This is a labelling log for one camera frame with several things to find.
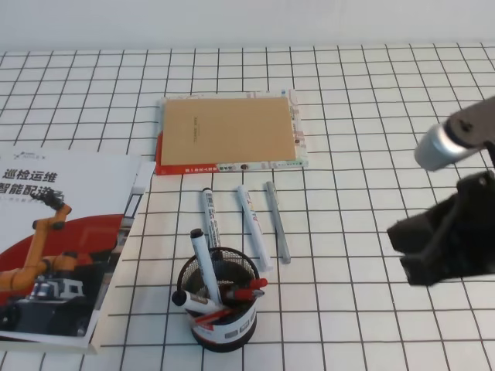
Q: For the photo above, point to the brown kraft notebook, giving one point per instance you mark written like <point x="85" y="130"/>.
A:
<point x="220" y="130"/>

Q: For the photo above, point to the red pen lower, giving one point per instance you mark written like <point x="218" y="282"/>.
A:
<point x="212" y="317"/>

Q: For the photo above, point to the black mesh pen holder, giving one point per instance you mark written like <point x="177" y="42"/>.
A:
<point x="233" y="331"/>

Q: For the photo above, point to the silver grey pen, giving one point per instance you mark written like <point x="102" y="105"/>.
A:
<point x="283" y="249"/>

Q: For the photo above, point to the white robot brochure stack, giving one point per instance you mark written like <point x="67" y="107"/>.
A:
<point x="65" y="217"/>

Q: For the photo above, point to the white paint marker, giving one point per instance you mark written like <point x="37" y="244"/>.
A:
<point x="255" y="229"/>

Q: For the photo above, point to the red pen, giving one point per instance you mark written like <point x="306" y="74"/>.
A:
<point x="212" y="317"/>
<point x="244" y="292"/>

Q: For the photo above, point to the white marker in holder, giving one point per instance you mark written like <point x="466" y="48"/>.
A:
<point x="195" y="303"/>

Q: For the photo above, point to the white marker with black cap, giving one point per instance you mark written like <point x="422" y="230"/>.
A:
<point x="211" y="220"/>

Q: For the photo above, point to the silver cylindrical wrist camera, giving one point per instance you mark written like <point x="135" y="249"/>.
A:
<point x="464" y="133"/>

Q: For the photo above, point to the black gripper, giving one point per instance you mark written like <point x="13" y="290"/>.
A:
<point x="451" y="240"/>

